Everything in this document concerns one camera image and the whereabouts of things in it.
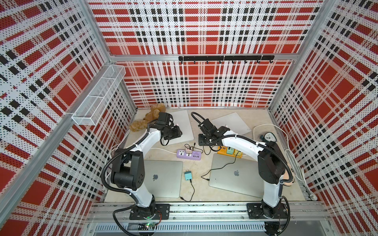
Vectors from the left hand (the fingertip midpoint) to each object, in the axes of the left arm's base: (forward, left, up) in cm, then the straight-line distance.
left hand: (181, 133), depth 92 cm
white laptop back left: (+19, +3, -8) cm, 21 cm away
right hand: (-5, -13, -1) cm, 14 cm away
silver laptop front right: (-23, -33, -11) cm, 42 cm away
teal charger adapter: (-24, -4, -9) cm, 26 cm away
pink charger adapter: (-10, -4, -5) cm, 12 cm away
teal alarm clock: (+2, -58, -8) cm, 59 cm away
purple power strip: (-11, -9, -8) cm, 16 cm away
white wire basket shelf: (+10, +57, +11) cm, 59 cm away
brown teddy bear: (+5, +29, +2) cm, 29 cm away
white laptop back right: (+18, -38, -11) cm, 43 cm away
